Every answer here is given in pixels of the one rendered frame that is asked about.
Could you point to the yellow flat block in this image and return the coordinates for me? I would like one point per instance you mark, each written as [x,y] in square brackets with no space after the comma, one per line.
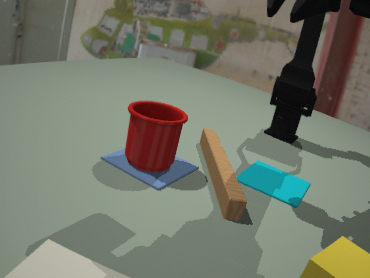
[342,259]

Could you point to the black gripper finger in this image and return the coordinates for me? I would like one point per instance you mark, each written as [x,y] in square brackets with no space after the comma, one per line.
[273,7]
[304,9]

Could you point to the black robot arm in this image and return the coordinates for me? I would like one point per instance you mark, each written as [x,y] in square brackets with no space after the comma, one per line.
[294,87]

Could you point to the red plastic cup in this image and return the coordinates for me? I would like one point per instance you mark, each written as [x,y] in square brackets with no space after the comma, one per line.
[153,135]

